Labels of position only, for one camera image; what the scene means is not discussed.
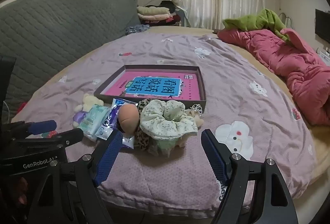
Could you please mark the green tissue packet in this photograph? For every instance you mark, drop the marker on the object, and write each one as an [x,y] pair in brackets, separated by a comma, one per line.
[92,118]

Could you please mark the blue patterned cloth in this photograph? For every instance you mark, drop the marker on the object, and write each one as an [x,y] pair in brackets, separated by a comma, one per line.
[136,29]

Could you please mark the peach foam ball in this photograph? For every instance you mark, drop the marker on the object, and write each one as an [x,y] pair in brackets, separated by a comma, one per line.
[129,118]

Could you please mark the leopard print scrunchie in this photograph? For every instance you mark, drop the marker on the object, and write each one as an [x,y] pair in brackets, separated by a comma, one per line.
[142,139]

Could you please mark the shallow brown cardboard box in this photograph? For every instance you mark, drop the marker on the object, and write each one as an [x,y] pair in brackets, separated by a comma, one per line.
[201,90]

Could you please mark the black clothing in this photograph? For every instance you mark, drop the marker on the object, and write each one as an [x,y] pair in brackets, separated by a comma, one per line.
[167,4]

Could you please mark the white blue plastic packet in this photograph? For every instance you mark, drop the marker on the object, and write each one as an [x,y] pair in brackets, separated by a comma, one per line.
[107,123]

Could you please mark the black television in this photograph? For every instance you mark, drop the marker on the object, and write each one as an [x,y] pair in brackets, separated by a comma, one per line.
[323,25]

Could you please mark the green blanket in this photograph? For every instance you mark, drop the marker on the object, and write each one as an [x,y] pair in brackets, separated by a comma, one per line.
[268,19]

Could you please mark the cream plush bear silver crown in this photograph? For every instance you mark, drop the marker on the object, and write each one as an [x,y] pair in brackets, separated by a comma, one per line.
[197,119]

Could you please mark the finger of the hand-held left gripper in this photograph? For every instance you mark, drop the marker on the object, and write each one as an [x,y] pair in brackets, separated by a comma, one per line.
[67,137]
[42,127]

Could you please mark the dark red clothing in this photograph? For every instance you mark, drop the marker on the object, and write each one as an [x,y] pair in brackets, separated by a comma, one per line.
[175,20]

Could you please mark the mint green puff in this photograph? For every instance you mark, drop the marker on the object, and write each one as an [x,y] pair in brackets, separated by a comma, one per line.
[167,146]

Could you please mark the pink quilt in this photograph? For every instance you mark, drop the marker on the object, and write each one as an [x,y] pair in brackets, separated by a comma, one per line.
[296,64]

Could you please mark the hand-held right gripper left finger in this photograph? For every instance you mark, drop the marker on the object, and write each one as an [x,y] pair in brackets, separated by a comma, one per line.
[108,159]

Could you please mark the pink book with blue label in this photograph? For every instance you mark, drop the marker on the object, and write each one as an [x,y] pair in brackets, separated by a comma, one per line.
[190,85]

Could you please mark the pink folded blanket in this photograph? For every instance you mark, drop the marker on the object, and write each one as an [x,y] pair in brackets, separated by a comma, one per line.
[154,18]

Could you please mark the cream floral scrunchie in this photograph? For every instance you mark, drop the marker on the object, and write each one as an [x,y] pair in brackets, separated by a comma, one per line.
[154,121]

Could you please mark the metal chair frame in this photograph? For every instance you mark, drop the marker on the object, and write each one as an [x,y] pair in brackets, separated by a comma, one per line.
[290,19]

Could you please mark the purple printed blanket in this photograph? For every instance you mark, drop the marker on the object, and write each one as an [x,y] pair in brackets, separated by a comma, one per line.
[232,79]

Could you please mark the cream plush bear purple dress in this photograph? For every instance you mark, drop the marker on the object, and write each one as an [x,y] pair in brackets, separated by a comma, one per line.
[89,101]

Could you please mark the grey quilted cover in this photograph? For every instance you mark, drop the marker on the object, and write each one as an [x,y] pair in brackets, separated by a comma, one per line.
[64,33]

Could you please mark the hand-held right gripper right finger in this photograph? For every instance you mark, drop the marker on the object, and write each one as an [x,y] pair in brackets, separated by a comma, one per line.
[214,158]

